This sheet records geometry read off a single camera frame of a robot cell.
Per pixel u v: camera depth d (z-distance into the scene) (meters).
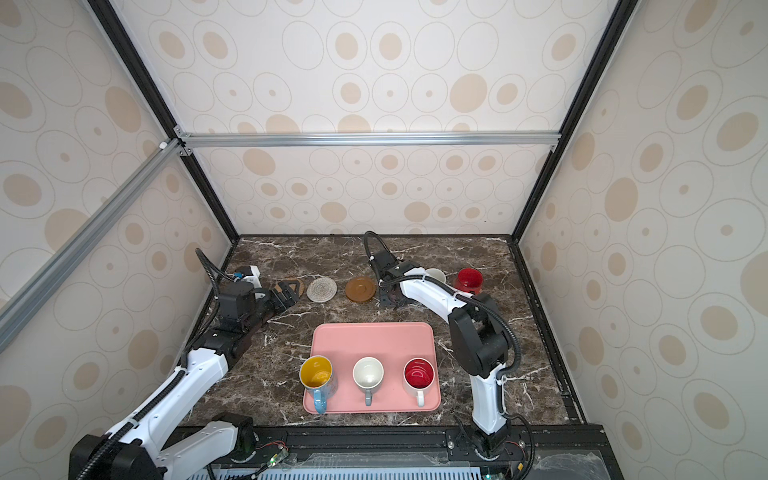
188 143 0.90
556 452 0.73
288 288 0.73
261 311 0.68
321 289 1.03
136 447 0.40
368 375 0.83
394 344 0.90
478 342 0.51
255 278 0.73
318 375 0.83
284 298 0.73
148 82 0.78
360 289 1.03
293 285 0.79
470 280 0.99
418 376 0.84
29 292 0.53
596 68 0.76
